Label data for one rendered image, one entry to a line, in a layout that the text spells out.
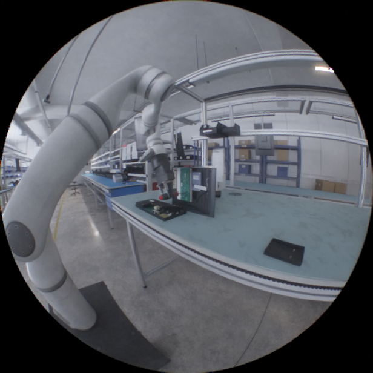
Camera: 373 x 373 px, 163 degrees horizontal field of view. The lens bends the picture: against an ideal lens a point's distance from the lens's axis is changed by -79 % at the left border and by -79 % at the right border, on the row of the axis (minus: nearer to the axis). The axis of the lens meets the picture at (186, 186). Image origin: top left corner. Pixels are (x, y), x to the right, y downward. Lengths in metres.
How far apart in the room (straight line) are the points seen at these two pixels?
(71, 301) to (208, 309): 1.19
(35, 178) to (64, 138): 0.07
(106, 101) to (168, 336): 1.34
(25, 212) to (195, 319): 1.28
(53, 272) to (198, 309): 1.23
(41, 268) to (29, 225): 0.11
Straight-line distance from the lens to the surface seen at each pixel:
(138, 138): 1.96
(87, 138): 0.22
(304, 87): 1.35
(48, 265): 0.31
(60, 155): 0.21
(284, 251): 0.40
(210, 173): 0.54
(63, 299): 0.33
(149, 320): 1.34
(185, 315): 1.34
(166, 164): 0.53
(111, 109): 0.25
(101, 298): 0.48
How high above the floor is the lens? 1.22
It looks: 9 degrees down
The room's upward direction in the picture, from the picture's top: straight up
